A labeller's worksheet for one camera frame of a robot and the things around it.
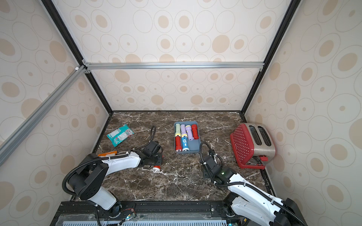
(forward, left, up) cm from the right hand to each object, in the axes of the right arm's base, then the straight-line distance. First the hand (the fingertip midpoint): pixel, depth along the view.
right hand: (212, 167), depth 84 cm
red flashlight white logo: (+17, +22, -2) cm, 28 cm away
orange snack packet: (+8, +66, -2) cm, 66 cm away
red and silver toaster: (+11, -21, +12) cm, 27 cm away
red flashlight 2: (-2, +34, -1) cm, 34 cm away
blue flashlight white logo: (+17, +17, -1) cm, 24 cm away
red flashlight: (+28, +10, -1) cm, 29 cm away
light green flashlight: (+29, +23, -1) cm, 37 cm away
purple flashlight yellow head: (+28, +19, 0) cm, 34 cm away
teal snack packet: (+23, +65, -1) cm, 69 cm away
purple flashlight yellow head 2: (+27, +14, -1) cm, 31 cm away
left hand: (+5, +29, -3) cm, 30 cm away
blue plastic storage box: (+17, +11, -4) cm, 21 cm away
